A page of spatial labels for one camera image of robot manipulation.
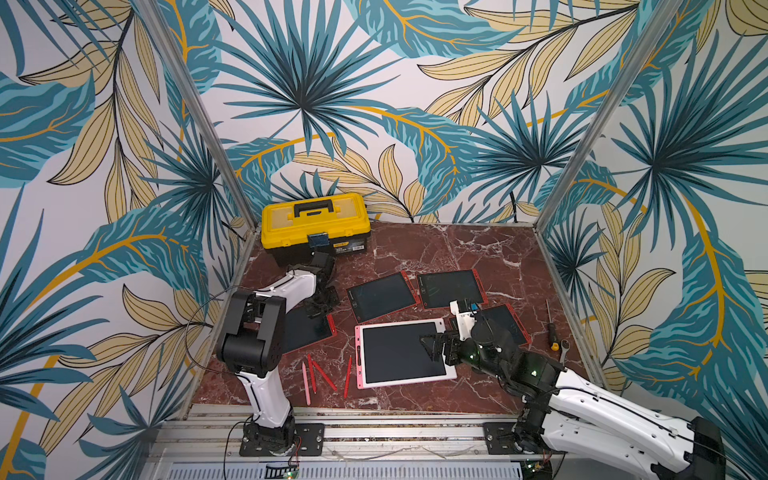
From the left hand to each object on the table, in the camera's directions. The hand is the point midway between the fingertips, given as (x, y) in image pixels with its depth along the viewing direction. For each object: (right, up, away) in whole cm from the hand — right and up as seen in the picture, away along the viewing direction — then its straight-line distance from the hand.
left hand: (329, 312), depth 95 cm
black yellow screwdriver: (+69, -6, -2) cm, 69 cm away
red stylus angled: (-3, -13, -9) cm, 16 cm away
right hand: (+29, -2, -21) cm, 36 cm away
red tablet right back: (+36, +6, +7) cm, 37 cm away
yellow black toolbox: (-12, +26, +1) cm, 28 cm away
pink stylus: (-4, -17, -13) cm, 22 cm away
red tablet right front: (+57, -3, +2) cm, 57 cm away
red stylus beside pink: (-3, -15, -11) cm, 19 cm away
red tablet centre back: (+17, +4, +6) cm, 18 cm away
